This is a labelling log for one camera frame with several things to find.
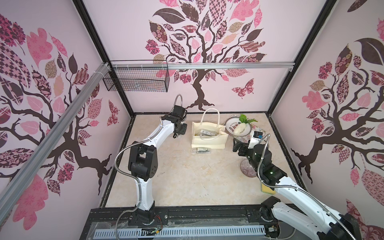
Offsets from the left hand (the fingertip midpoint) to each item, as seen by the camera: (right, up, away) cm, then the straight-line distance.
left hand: (180, 131), depth 94 cm
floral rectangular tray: (+54, +2, +16) cm, 57 cm away
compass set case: (+18, -2, +1) cm, 18 cm away
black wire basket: (-28, +36, +1) cm, 45 cm away
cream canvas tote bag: (+18, -3, -2) cm, 19 cm away
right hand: (+35, -4, -16) cm, 39 cm away
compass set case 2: (+14, -13, +3) cm, 19 cm away
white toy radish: (+43, +2, +12) cm, 45 cm away
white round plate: (+39, +6, +19) cm, 44 cm away
